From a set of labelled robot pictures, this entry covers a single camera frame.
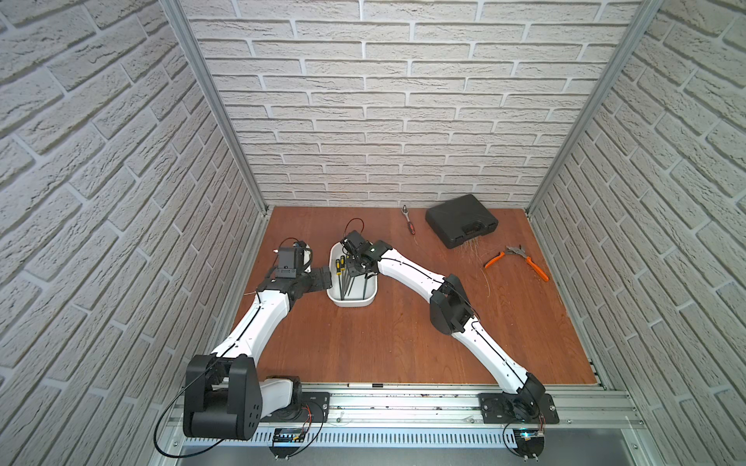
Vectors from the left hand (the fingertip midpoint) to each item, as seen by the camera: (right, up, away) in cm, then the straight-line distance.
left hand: (319, 270), depth 87 cm
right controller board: (+56, -41, -17) cm, 72 cm away
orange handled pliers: (+71, +5, +19) cm, 74 cm away
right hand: (+11, 0, +14) cm, 18 cm away
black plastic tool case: (+51, +17, +26) cm, 60 cm away
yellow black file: (+4, -2, +13) cm, 13 cm away
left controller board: (-5, -41, -16) cm, 45 cm away
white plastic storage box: (+9, -8, +8) cm, 14 cm away
